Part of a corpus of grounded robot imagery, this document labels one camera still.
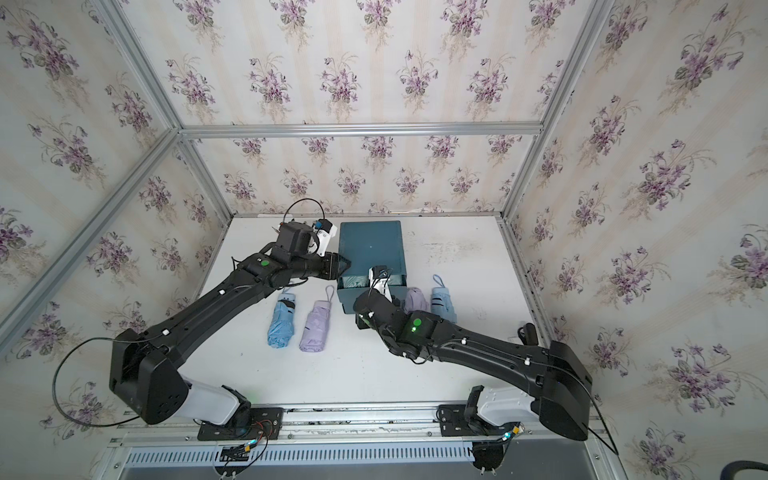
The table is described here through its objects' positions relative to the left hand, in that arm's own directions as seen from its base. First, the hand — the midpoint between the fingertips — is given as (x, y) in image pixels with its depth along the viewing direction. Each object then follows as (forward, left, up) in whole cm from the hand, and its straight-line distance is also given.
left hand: (347, 265), depth 79 cm
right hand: (-10, -5, -3) cm, 11 cm away
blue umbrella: (-11, +20, -17) cm, 28 cm away
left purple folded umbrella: (-10, +10, -19) cm, 23 cm away
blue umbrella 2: (-2, -28, -18) cm, 34 cm away
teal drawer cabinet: (+7, -5, +1) cm, 9 cm away
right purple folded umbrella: (-3, -20, -14) cm, 25 cm away
